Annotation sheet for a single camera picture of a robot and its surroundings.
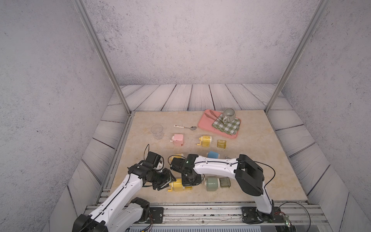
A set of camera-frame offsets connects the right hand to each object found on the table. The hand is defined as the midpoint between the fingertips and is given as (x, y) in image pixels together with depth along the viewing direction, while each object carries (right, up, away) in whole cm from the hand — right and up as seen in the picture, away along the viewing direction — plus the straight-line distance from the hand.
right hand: (188, 187), depth 80 cm
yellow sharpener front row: (-6, +2, -5) cm, 8 cm away
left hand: (-7, +4, -4) cm, 9 cm away
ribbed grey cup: (+31, +41, +34) cm, 62 cm away
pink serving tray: (+14, +35, +34) cm, 51 cm away
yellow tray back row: (+22, +21, +19) cm, 36 cm away
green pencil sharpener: (+13, +3, -4) cm, 14 cm away
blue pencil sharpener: (+14, +16, +7) cm, 22 cm away
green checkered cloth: (+32, +31, +29) cm, 53 cm away
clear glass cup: (-23, +29, +27) cm, 46 cm away
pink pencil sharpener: (-7, +24, +16) cm, 29 cm away
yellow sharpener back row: (+11, +24, +14) cm, 29 cm away
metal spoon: (+2, +31, +29) cm, 42 cm away
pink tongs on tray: (+20, +42, +38) cm, 60 cm away
